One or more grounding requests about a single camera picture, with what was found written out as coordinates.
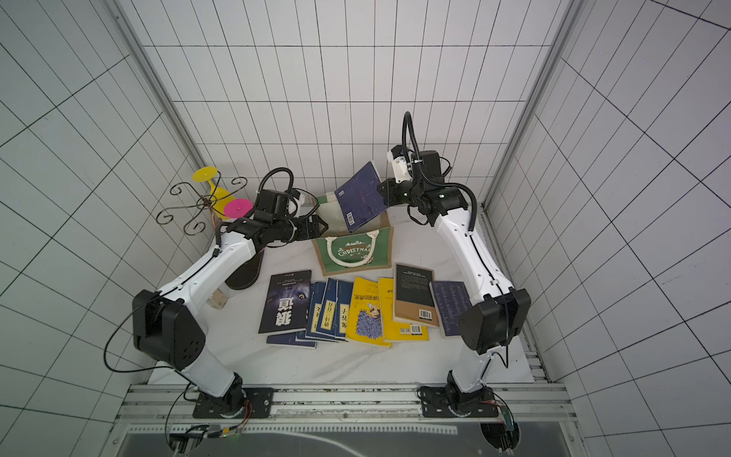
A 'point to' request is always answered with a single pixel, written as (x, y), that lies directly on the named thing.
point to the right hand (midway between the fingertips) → (387, 180)
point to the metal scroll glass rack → (205, 208)
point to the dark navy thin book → (450, 299)
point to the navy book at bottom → (289, 340)
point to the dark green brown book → (413, 298)
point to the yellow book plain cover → (393, 329)
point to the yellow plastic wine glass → (218, 195)
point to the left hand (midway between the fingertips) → (315, 233)
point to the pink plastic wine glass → (237, 208)
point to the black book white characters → (286, 307)
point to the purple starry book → (359, 197)
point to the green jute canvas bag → (368, 247)
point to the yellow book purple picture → (365, 321)
